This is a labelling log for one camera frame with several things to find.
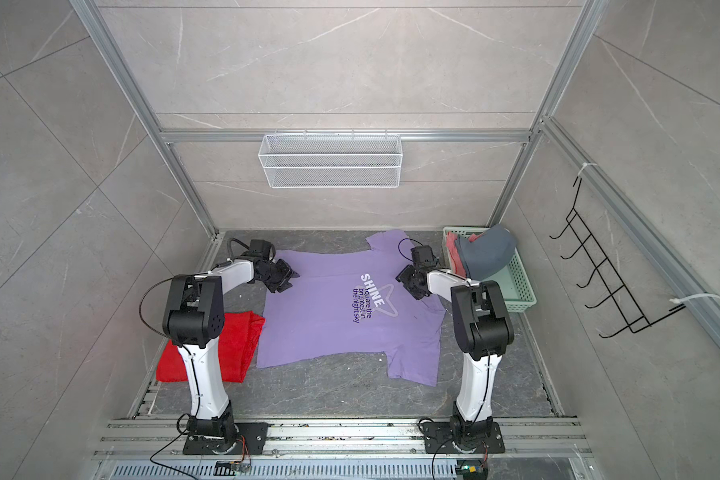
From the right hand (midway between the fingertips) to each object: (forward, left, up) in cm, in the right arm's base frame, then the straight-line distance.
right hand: (403, 278), depth 104 cm
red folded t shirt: (-21, +52, +2) cm, 56 cm away
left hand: (+3, +37, +2) cm, 38 cm away
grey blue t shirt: (+4, -29, +8) cm, 30 cm away
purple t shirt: (-8, +19, -2) cm, 21 cm away
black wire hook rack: (-31, -42, +29) cm, 60 cm away
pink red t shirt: (+4, -18, +7) cm, 20 cm away
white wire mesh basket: (+30, +24, +29) cm, 48 cm away
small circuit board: (-53, +48, -3) cm, 72 cm away
